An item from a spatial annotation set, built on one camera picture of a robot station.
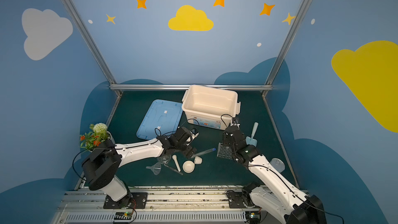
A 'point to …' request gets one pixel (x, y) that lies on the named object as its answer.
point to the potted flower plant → (91, 139)
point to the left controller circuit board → (123, 215)
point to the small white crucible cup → (198, 160)
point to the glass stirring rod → (172, 169)
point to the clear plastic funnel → (156, 168)
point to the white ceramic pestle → (178, 165)
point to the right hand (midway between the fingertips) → (232, 131)
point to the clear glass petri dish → (164, 158)
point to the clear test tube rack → (225, 152)
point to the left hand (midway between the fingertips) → (190, 142)
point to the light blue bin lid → (162, 118)
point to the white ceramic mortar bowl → (188, 166)
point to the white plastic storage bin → (210, 107)
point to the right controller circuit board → (253, 217)
